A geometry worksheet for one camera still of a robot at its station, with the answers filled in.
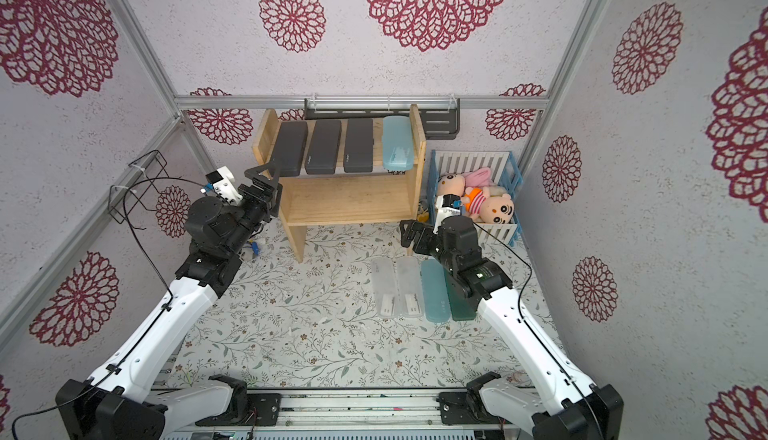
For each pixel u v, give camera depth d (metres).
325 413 0.75
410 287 0.95
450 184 1.06
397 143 0.74
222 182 0.61
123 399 0.37
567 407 0.38
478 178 1.11
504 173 1.13
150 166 0.81
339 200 0.93
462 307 0.92
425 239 0.64
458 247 0.54
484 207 0.98
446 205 0.63
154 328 0.44
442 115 0.95
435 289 0.95
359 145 0.73
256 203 0.60
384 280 0.98
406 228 0.72
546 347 0.43
